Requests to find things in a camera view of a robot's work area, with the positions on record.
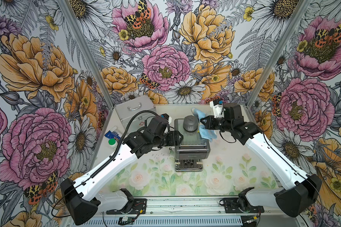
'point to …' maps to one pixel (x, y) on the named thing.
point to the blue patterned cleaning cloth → (208, 135)
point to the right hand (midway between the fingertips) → (201, 123)
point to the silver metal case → (127, 109)
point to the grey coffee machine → (189, 155)
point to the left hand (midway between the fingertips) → (176, 142)
